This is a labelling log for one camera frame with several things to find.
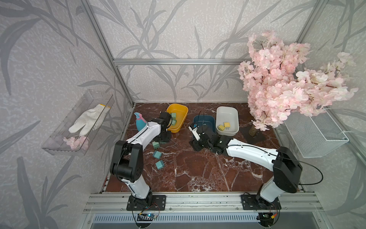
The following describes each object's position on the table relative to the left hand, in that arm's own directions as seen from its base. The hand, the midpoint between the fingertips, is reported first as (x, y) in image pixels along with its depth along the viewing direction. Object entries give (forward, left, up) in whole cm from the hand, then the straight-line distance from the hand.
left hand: (165, 139), depth 91 cm
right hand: (-4, -18, +8) cm, 20 cm away
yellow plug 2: (+11, -39, -3) cm, 40 cm away
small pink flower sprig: (-17, +31, +26) cm, 44 cm away
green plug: (+23, -3, -4) cm, 24 cm away
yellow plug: (+15, -44, -4) cm, 46 cm away
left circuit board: (-40, +6, -8) cm, 41 cm away
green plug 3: (-2, +6, -5) cm, 8 cm away
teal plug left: (-9, +4, -4) cm, 11 cm away
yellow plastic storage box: (+28, -9, -4) cm, 29 cm away
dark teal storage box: (+16, -30, -1) cm, 34 cm away
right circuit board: (-41, -57, -11) cm, 71 cm away
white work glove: (-4, +32, +26) cm, 41 cm away
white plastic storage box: (+19, -45, -5) cm, 49 cm away
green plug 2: (+16, -4, -4) cm, 17 cm away
